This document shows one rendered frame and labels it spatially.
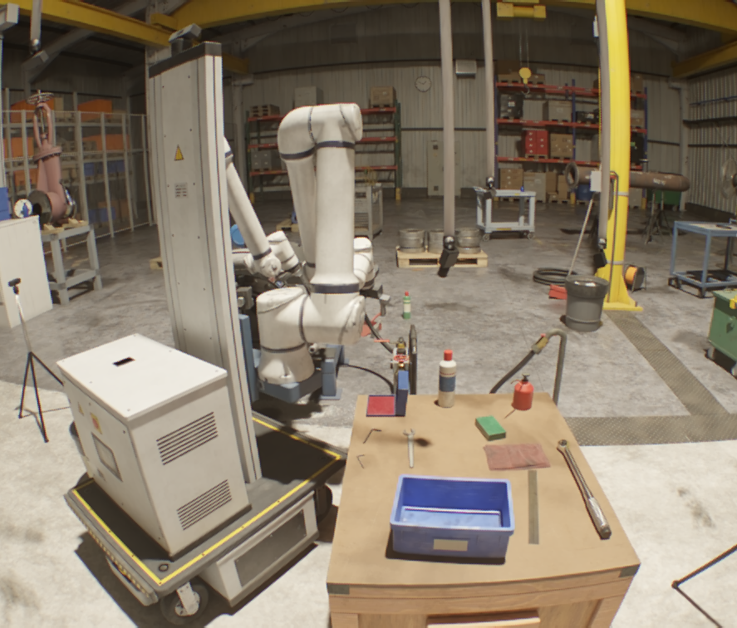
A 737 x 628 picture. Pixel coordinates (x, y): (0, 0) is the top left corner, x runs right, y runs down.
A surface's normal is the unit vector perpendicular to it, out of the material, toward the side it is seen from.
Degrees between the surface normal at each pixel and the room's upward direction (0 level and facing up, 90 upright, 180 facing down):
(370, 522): 0
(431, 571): 0
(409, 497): 90
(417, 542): 90
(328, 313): 80
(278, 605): 0
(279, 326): 90
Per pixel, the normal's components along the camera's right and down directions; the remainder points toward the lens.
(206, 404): 0.81, 0.16
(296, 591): -0.03, -0.95
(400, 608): -0.06, 0.32
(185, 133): -0.58, 0.27
